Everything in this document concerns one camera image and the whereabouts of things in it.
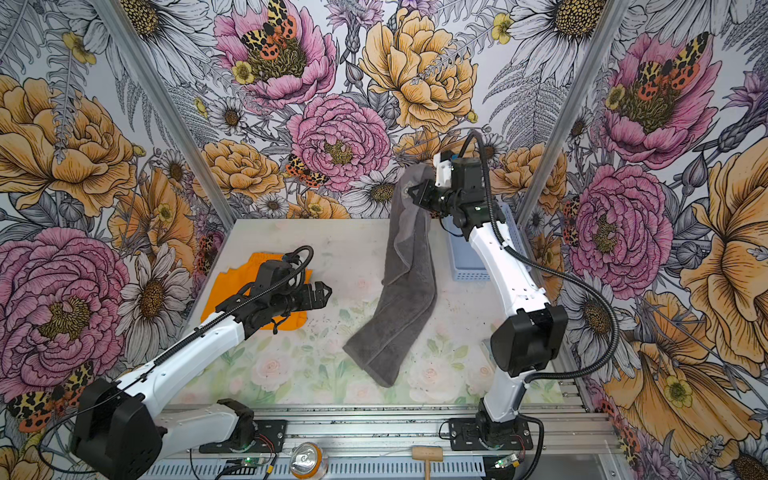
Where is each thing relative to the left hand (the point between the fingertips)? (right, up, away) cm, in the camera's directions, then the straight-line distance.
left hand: (316, 301), depth 83 cm
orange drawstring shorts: (-35, +2, +19) cm, 40 cm away
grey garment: (+24, -5, +11) cm, 27 cm away
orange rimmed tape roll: (+4, -29, -22) cm, 36 cm away
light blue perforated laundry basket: (+48, +10, +29) cm, 57 cm away
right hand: (+25, +27, -5) cm, 37 cm away
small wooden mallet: (+29, -33, -13) cm, 46 cm away
